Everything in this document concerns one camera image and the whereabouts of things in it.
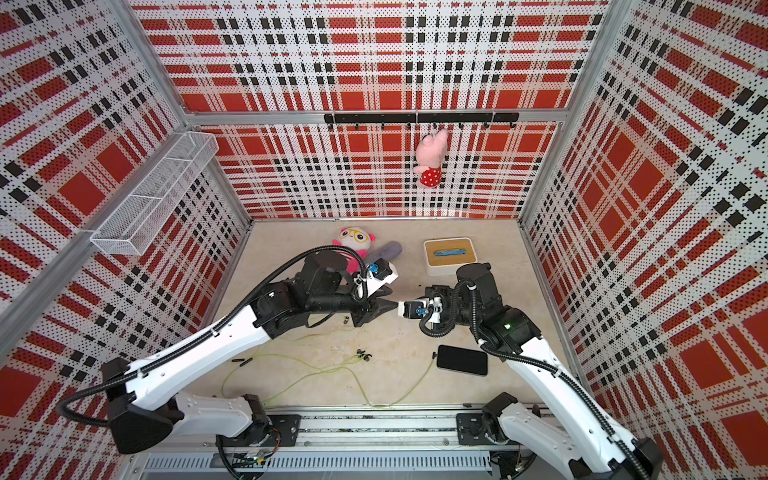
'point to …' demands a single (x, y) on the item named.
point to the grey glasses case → (386, 251)
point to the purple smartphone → (462, 359)
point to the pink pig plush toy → (430, 150)
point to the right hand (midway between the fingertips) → (413, 299)
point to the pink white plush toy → (357, 240)
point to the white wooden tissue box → (444, 256)
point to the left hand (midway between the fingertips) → (393, 296)
